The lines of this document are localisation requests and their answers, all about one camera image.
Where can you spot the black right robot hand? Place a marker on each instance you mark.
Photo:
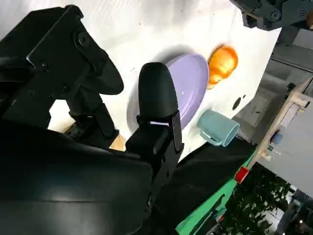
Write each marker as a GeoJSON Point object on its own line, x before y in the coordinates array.
{"type": "Point", "coordinates": [61, 186]}

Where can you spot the orange toy bread roll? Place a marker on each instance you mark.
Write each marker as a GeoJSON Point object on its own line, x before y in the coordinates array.
{"type": "Point", "coordinates": [223, 63]}

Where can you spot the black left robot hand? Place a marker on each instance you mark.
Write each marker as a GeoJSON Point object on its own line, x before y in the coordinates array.
{"type": "Point", "coordinates": [274, 12]}

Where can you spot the pale green mug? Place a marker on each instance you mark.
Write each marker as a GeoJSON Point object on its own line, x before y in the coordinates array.
{"type": "Point", "coordinates": [217, 124]}

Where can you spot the wooden desk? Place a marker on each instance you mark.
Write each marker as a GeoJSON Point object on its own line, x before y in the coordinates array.
{"type": "Point", "coordinates": [288, 117]}

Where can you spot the lilac plate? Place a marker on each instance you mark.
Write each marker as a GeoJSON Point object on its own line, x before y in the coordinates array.
{"type": "Point", "coordinates": [190, 83]}

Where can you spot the green leafy plant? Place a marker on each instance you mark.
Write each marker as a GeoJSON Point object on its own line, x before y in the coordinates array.
{"type": "Point", "coordinates": [254, 203]}

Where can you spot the black cloth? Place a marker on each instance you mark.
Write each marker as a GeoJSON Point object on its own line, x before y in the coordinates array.
{"type": "Point", "coordinates": [207, 171]}

